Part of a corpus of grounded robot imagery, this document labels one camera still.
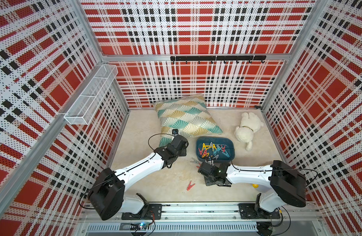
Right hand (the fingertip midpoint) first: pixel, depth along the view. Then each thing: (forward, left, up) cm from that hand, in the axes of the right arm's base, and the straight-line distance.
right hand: (212, 177), depth 85 cm
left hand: (+15, +17, +11) cm, 25 cm away
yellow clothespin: (+20, +3, +2) cm, 20 cm away
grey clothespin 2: (+13, -4, +1) cm, 13 cm away
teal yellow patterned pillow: (+36, +13, +16) cm, 41 cm away
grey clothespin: (+20, -1, +2) cm, 20 cm away
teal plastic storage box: (+22, -8, +4) cm, 24 cm away
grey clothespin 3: (+10, +10, 0) cm, 14 cm away
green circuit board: (-24, +38, +2) cm, 44 cm away
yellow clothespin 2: (+14, +4, +1) cm, 15 cm away
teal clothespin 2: (+15, -11, +1) cm, 18 cm away
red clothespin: (+17, +6, 0) cm, 18 cm away
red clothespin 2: (+18, -10, +1) cm, 21 cm away
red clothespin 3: (-5, +13, 0) cm, 14 cm away
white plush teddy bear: (+35, -29, +8) cm, 46 cm away
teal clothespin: (+19, -6, +1) cm, 20 cm away
